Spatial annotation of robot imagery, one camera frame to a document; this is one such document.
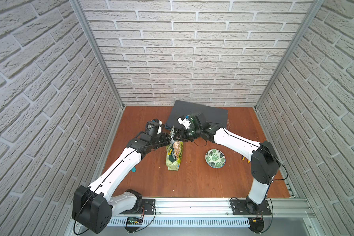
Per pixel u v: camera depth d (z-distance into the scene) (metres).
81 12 0.71
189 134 0.72
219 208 0.77
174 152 0.80
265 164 0.47
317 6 0.69
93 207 0.38
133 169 0.86
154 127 0.61
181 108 1.18
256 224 0.70
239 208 0.73
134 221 0.71
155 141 0.65
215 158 0.90
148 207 0.73
